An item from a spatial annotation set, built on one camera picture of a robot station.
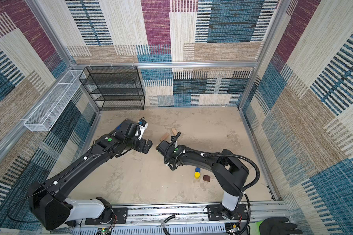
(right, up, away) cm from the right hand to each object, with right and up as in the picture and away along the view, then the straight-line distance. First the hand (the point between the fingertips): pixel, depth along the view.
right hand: (172, 158), depth 88 cm
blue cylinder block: (+15, -6, 0) cm, 16 cm away
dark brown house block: (+19, -10, -4) cm, 22 cm away
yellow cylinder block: (+14, -8, -3) cm, 17 cm away
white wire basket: (-60, +25, -16) cm, 67 cm away
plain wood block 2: (+1, +15, +17) cm, 23 cm away
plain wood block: (-6, +12, +14) cm, 19 cm away
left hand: (-14, +13, -9) cm, 21 cm away
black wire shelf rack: (-44, +47, +22) cm, 68 cm away
